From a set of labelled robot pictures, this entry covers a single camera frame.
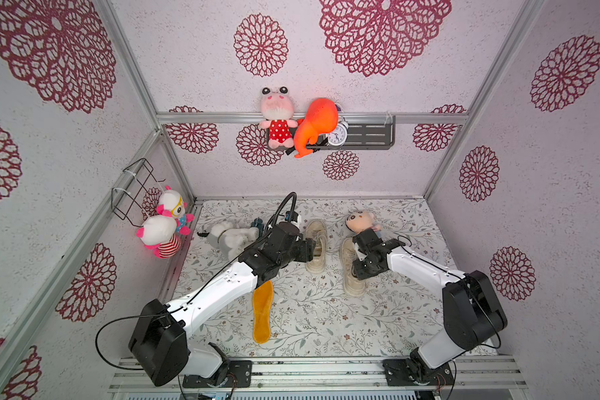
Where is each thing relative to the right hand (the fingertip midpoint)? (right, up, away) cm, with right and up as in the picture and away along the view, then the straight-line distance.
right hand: (361, 267), depth 91 cm
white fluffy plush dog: (-49, +11, +1) cm, 50 cm away
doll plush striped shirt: (+2, +17, +12) cm, 21 cm away
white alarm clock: (-8, +48, -1) cm, 49 cm away
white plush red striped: (-71, +13, -6) cm, 72 cm away
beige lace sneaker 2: (-4, -6, -5) cm, 9 cm away
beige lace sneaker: (-15, +13, +12) cm, 23 cm away
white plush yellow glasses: (-71, +24, +3) cm, 75 cm away
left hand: (-20, +10, -10) cm, 25 cm away
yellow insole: (-36, -11, -2) cm, 37 cm away
